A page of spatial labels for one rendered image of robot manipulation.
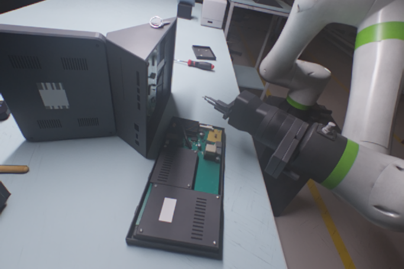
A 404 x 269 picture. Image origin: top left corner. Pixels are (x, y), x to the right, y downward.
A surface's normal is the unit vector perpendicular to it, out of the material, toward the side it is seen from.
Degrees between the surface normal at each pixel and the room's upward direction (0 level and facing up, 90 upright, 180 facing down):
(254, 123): 89
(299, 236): 0
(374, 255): 0
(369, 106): 58
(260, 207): 0
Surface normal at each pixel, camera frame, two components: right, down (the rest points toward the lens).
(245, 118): -0.53, 0.43
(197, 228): 0.19, -0.78
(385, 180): -0.39, -0.43
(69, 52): 0.29, 0.63
